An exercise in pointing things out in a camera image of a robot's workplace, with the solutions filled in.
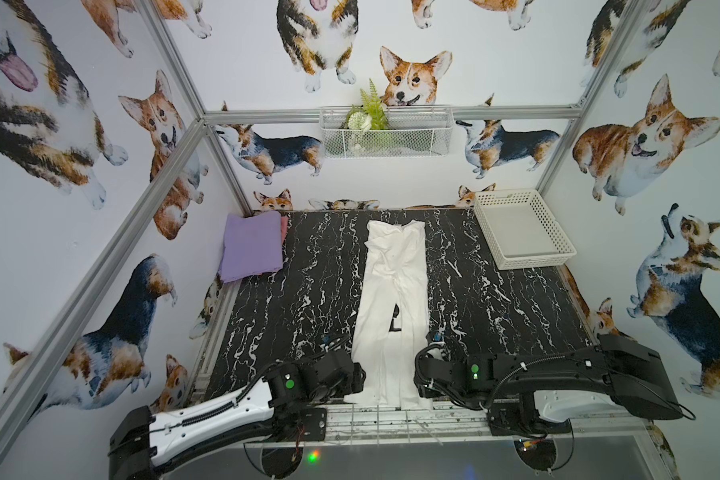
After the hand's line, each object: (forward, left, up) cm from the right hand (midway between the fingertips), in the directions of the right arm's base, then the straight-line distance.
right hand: (419, 385), depth 78 cm
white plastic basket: (+52, -41, +1) cm, 66 cm away
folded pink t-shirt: (+55, +47, +1) cm, 72 cm away
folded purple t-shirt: (+44, +55, +3) cm, 71 cm away
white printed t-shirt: (+14, +6, -3) cm, 16 cm away
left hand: (+2, +15, +1) cm, 16 cm away
